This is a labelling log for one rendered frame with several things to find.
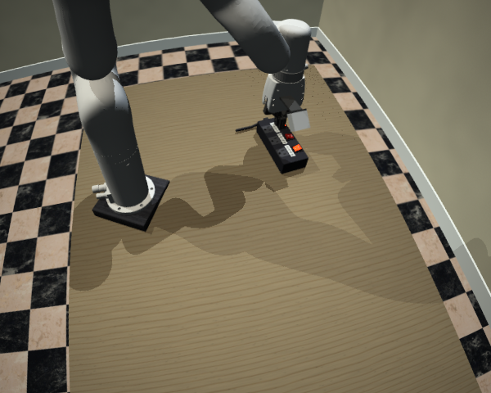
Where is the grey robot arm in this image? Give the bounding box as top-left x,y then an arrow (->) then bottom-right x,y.
52,0 -> 311,215

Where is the black power strip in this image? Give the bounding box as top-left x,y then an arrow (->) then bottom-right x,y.
236,117 -> 309,174

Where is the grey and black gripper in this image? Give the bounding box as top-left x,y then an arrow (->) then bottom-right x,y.
262,74 -> 305,129

